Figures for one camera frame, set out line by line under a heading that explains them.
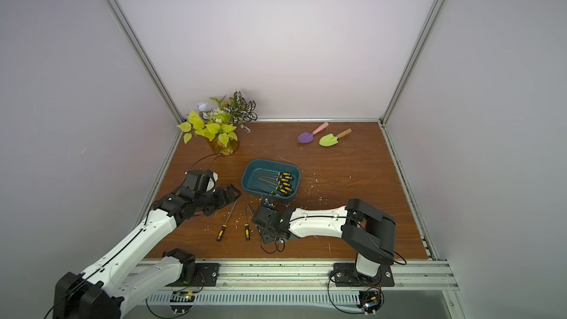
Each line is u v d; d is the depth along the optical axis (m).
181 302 0.72
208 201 0.68
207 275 0.73
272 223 0.62
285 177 0.97
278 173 0.97
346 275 0.73
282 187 0.94
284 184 0.95
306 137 1.14
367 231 0.44
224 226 0.83
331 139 1.13
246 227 0.83
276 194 0.92
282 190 0.92
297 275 0.75
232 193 0.73
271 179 0.97
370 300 0.69
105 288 0.40
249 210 0.88
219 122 0.95
